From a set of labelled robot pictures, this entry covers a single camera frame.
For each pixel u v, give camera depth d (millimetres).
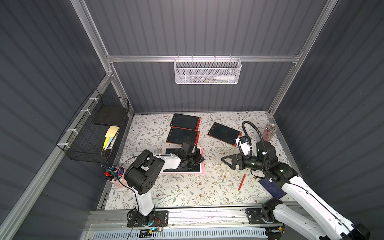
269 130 867
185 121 1163
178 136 1053
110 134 750
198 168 905
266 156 546
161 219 725
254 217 736
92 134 724
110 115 821
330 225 402
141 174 499
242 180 864
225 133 1086
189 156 805
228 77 872
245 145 662
